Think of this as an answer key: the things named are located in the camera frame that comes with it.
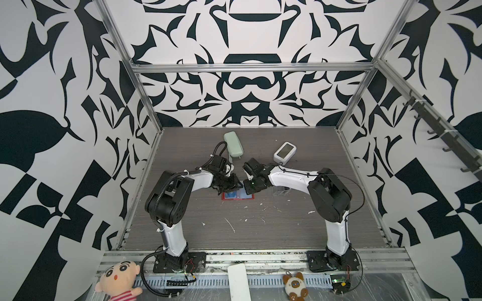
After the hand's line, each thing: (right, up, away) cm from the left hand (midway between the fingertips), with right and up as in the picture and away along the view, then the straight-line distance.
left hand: (241, 183), depth 94 cm
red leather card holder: (-4, -5, -3) cm, 7 cm away
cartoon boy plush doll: (-42, -28, -30) cm, 58 cm away
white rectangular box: (-1, -29, -28) cm, 40 cm away
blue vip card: (+1, -5, -3) cm, 6 cm away
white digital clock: (+24, +15, +8) cm, 29 cm away
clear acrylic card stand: (+18, -3, -3) cm, 19 cm away
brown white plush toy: (+19, -31, -27) cm, 46 cm away
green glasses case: (-4, +19, +14) cm, 24 cm away
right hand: (+3, -1, 0) cm, 3 cm away
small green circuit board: (+37, -33, -23) cm, 55 cm away
